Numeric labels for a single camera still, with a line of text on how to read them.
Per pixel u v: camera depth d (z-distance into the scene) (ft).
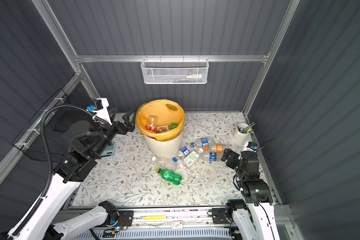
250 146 1.97
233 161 2.07
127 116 1.64
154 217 2.42
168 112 3.00
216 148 3.13
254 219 1.40
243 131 3.14
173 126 2.88
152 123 2.95
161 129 2.84
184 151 3.04
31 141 2.01
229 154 2.11
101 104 1.52
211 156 2.98
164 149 2.75
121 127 1.65
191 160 2.97
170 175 2.70
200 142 3.25
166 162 3.16
